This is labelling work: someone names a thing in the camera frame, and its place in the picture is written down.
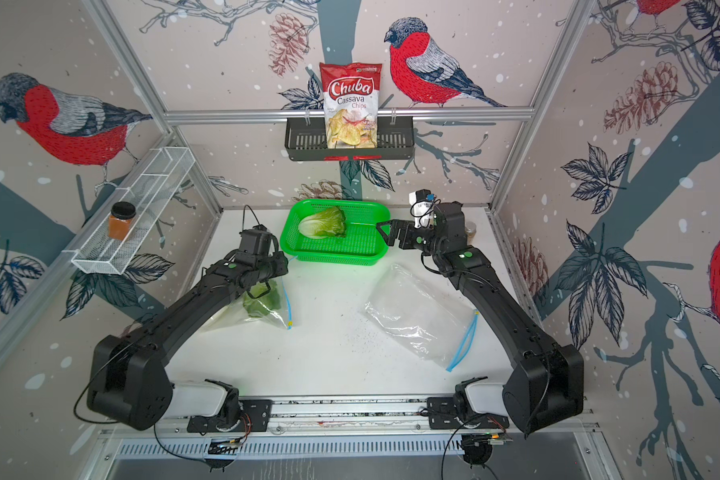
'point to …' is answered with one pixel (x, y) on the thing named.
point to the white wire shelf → (150, 187)
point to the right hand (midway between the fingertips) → (388, 224)
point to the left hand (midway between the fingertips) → (288, 254)
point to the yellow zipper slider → (290, 323)
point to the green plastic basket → (363, 243)
